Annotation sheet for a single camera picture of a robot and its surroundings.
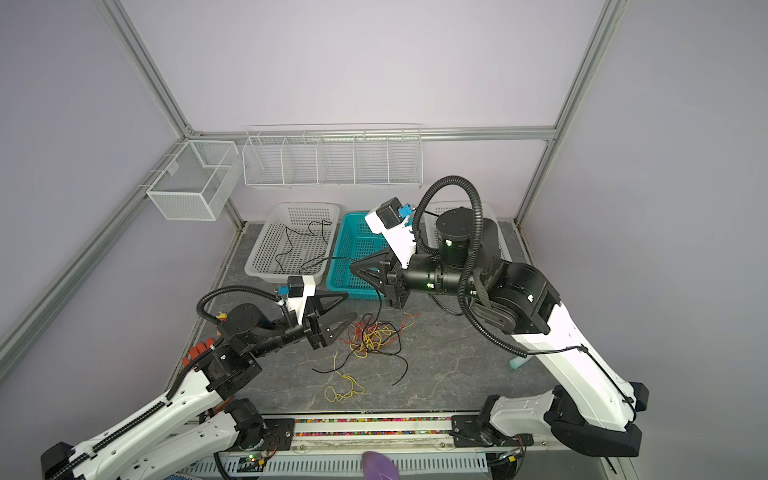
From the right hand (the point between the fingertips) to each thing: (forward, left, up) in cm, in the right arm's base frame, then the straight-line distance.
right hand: (352, 269), depth 47 cm
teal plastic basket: (+48, +10, -47) cm, 68 cm away
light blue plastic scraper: (+1, -40, -46) cm, 61 cm away
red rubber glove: (+5, +52, -46) cm, 70 cm away
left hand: (+2, +3, -17) cm, 17 cm away
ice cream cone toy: (+15, +48, -44) cm, 67 cm away
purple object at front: (-22, -2, -50) cm, 55 cm away
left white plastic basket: (+48, +33, -47) cm, 75 cm away
